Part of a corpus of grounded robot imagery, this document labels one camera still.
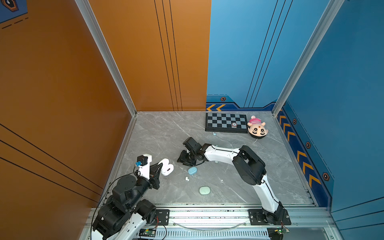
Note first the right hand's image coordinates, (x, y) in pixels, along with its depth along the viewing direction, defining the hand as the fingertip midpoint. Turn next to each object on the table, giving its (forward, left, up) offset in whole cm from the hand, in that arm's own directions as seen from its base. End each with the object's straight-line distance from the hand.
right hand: (177, 162), depth 91 cm
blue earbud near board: (+22, -24, -1) cm, 33 cm away
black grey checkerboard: (+31, -32, +2) cm, 44 cm away
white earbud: (-10, -6, -1) cm, 12 cm away
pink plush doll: (+21, -52, +5) cm, 57 cm away
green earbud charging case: (-16, -16, -1) cm, 23 cm away
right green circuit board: (-34, -52, -2) cm, 62 cm away
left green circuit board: (-34, +12, -5) cm, 37 cm away
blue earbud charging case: (-5, -9, 0) cm, 11 cm away
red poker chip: (+29, -39, +1) cm, 49 cm away
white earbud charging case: (-14, +1, +22) cm, 26 cm away
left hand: (-12, +3, +23) cm, 26 cm away
